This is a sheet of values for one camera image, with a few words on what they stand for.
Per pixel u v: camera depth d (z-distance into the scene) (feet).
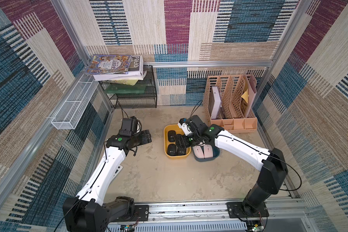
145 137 2.30
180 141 2.36
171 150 3.09
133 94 3.06
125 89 3.08
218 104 3.18
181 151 3.01
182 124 2.42
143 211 2.44
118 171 2.85
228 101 3.48
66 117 2.30
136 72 2.66
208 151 3.08
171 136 3.28
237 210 2.44
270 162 1.50
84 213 1.22
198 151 3.02
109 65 2.67
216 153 2.94
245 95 3.01
